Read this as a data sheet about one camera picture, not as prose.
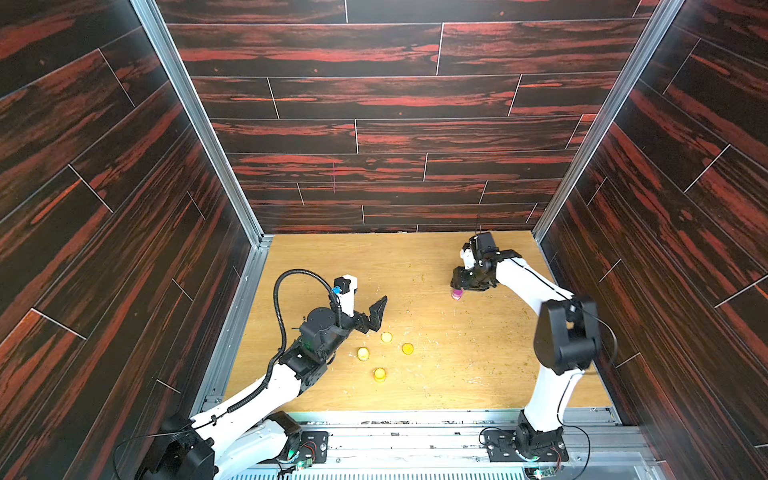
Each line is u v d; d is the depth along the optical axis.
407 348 0.91
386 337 0.93
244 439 0.55
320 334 0.57
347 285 0.64
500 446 0.73
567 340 0.51
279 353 0.61
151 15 0.66
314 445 0.72
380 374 0.84
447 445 0.75
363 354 0.88
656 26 0.68
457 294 1.02
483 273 0.72
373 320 0.68
